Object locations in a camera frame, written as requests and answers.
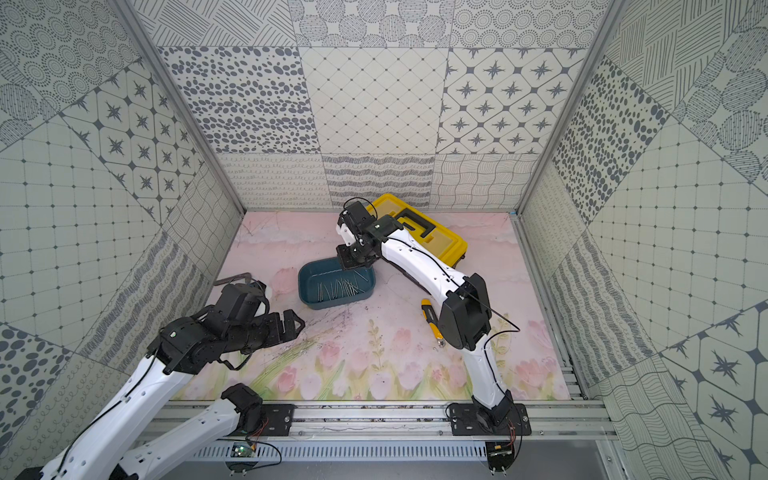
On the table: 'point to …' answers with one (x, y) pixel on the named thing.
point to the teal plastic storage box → (323, 283)
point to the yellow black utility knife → (432, 318)
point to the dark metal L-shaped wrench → (247, 276)
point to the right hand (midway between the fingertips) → (346, 267)
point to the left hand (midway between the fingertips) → (290, 323)
